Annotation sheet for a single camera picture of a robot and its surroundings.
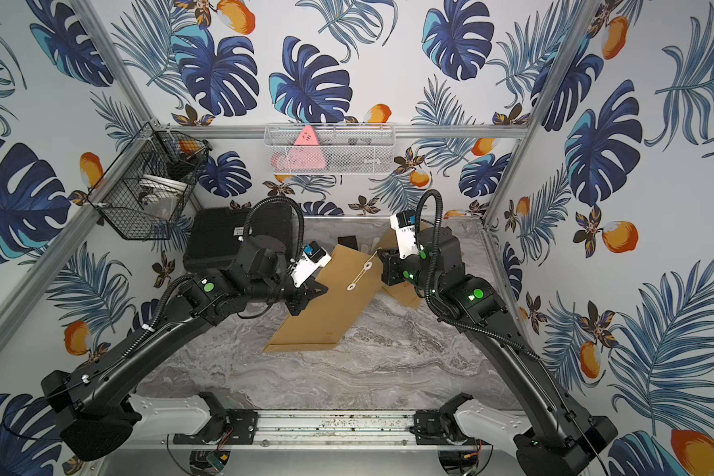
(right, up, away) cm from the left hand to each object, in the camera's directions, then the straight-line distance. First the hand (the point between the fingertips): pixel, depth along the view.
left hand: (325, 282), depth 66 cm
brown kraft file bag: (+6, 0, +5) cm, 8 cm away
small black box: (+4, +11, +43) cm, 45 cm away
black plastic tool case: (-47, +14, +47) cm, 68 cm away
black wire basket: (-47, +25, +12) cm, 55 cm away
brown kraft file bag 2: (+23, -7, +34) cm, 41 cm away
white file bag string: (+9, +3, +4) cm, 11 cm away
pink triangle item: (-8, +37, +24) cm, 44 cm away
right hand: (+12, +8, +1) cm, 14 cm away
